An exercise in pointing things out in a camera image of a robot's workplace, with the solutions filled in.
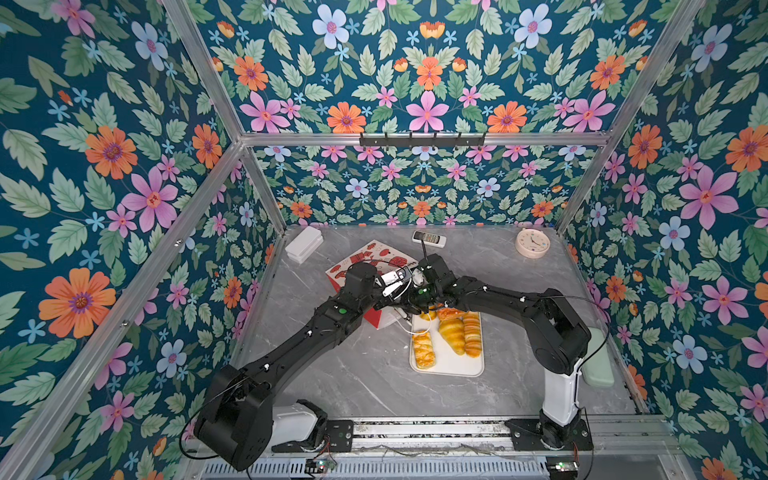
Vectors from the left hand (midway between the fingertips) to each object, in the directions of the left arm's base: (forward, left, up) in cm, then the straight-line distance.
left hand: (391, 266), depth 81 cm
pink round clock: (+22, -53, -19) cm, 61 cm away
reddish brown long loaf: (-7, -16, -15) cm, 23 cm away
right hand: (-5, +1, -10) cm, 12 cm away
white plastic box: (+26, +33, -18) cm, 45 cm away
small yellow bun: (-6, -10, -20) cm, 23 cm away
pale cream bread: (-12, -18, -18) cm, 28 cm away
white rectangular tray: (-19, -15, -24) cm, 34 cm away
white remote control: (+27, -16, -21) cm, 38 cm away
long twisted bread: (-13, -23, -20) cm, 33 cm away
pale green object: (-26, -55, -17) cm, 64 cm away
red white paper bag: (+10, +4, -7) cm, 13 cm away
